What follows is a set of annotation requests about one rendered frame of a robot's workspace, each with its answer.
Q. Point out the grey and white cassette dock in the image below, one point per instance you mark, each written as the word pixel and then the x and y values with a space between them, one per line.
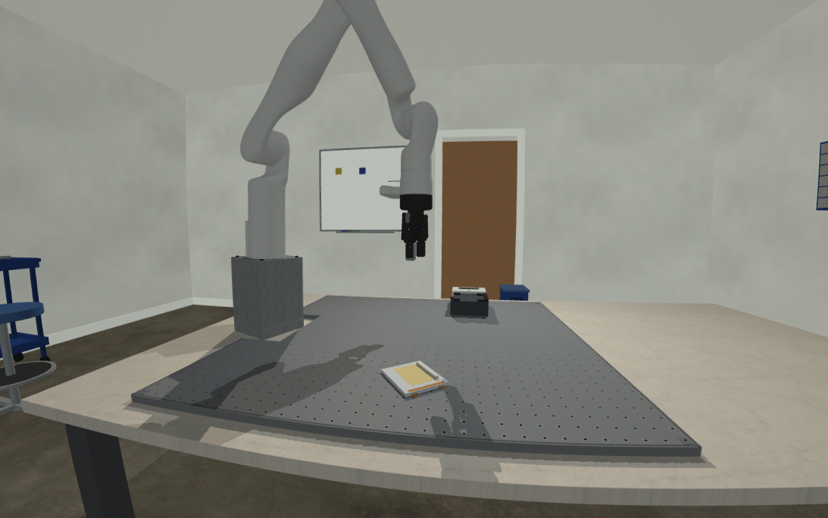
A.
pixel 469 301

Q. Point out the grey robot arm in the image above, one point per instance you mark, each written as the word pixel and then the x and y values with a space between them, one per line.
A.
pixel 300 70

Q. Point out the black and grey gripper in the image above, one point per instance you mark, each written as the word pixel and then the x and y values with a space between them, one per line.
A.
pixel 415 225

